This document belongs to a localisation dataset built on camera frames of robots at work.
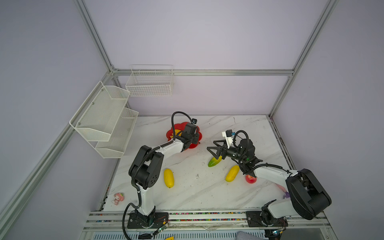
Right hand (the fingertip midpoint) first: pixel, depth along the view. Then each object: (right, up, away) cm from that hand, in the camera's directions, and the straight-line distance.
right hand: (210, 146), depth 79 cm
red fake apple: (+23, -19, +4) cm, 30 cm away
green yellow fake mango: (+4, -11, +12) cm, 16 cm away
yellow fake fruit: (+13, -17, +6) cm, 22 cm away
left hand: (-10, +6, +18) cm, 21 cm away
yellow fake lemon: (-23, -19, +4) cm, 30 cm away
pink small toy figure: (-49, -27, -1) cm, 56 cm away
